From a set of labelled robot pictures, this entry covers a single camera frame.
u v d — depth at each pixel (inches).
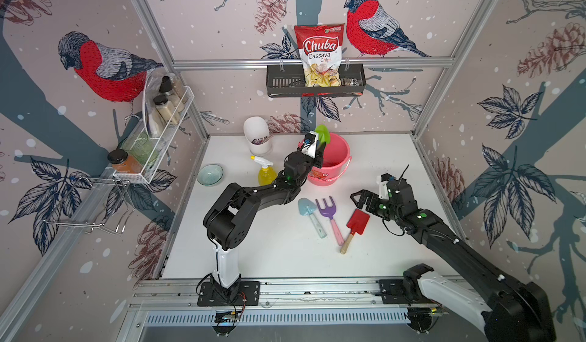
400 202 24.1
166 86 30.7
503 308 15.0
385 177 29.8
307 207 36.3
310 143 29.2
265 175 36.5
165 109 29.9
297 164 27.0
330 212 35.8
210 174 40.1
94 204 22.1
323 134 32.9
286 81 37.4
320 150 31.2
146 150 26.5
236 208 21.4
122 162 23.4
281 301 28.7
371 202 28.1
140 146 27.8
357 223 35.3
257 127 42.2
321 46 31.5
